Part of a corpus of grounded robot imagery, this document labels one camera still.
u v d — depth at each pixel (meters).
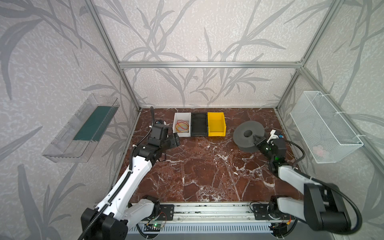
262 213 0.74
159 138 0.57
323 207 0.42
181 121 1.07
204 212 0.75
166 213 0.73
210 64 1.85
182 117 1.08
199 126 1.06
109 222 0.37
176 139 0.70
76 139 0.64
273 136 0.79
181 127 1.02
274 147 0.68
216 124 1.07
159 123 0.69
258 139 0.84
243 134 0.92
